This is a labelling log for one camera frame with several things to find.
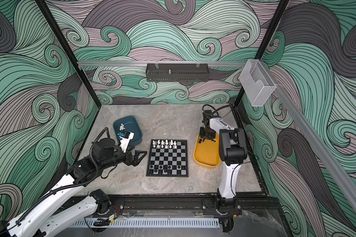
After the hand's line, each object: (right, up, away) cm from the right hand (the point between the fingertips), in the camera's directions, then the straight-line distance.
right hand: (205, 136), depth 100 cm
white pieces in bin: (-60, +6, +4) cm, 60 cm away
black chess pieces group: (-27, -17, -15) cm, 35 cm away
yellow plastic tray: (-1, -10, -9) cm, 13 cm away
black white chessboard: (-26, -12, -10) cm, 30 cm away
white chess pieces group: (-27, -5, -7) cm, 28 cm away
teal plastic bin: (-55, +9, +7) cm, 56 cm away
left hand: (-38, -2, -30) cm, 48 cm away
